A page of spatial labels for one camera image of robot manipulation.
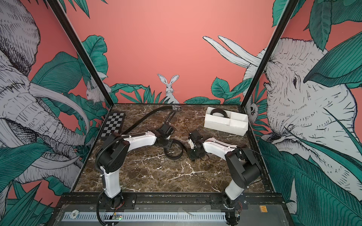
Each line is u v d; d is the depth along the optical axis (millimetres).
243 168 458
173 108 1175
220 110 1041
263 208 716
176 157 907
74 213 700
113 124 1035
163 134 762
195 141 730
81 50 862
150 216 701
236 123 1027
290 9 701
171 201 753
